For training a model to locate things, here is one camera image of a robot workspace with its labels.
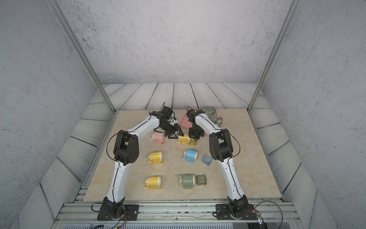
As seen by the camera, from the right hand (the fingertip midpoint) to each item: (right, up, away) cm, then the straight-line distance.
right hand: (194, 138), depth 100 cm
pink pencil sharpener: (-24, +1, -4) cm, 24 cm away
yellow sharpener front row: (-23, -20, -24) cm, 39 cm away
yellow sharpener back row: (-6, -1, -4) cm, 7 cm away
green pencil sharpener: (-5, -19, -24) cm, 31 cm away
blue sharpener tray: (+7, -12, -8) cm, 16 cm away
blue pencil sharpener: (-3, -8, -13) cm, 16 cm away
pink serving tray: (-7, +12, +14) cm, 20 cm away
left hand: (-7, +2, -5) cm, 9 cm away
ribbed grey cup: (+14, +20, +15) cm, 28 cm away
